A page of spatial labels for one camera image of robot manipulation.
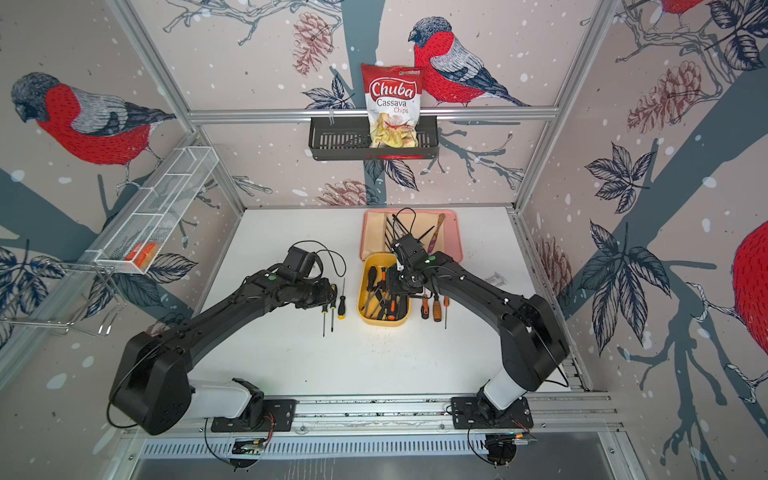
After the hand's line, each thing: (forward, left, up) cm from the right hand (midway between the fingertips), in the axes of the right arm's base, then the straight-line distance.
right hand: (389, 283), depth 86 cm
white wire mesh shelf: (-3, +62, +21) cm, 65 cm away
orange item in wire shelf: (-8, +54, +24) cm, 60 cm away
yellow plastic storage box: (-2, +4, -10) cm, 11 cm away
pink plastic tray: (+25, -22, -11) cm, 36 cm away
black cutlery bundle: (+31, -1, -11) cm, 32 cm away
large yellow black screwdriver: (-4, +21, -11) cm, 24 cm away
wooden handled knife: (+27, -16, -10) cm, 33 cm away
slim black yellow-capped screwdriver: (-3, +15, -10) cm, 18 cm away
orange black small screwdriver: (-4, -11, -10) cm, 15 cm away
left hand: (-3, +14, 0) cm, 15 cm away
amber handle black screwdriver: (-2, -15, -11) cm, 19 cm away
